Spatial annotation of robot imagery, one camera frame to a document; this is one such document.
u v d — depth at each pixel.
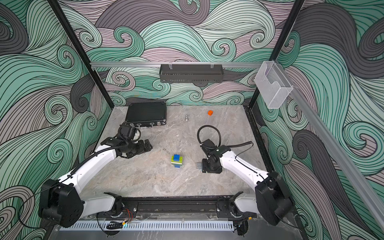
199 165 0.86
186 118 1.11
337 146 0.52
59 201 0.40
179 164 0.84
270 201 0.40
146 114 1.10
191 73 1.00
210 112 1.15
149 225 0.70
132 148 0.69
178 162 0.83
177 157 0.80
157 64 0.93
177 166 0.87
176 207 0.75
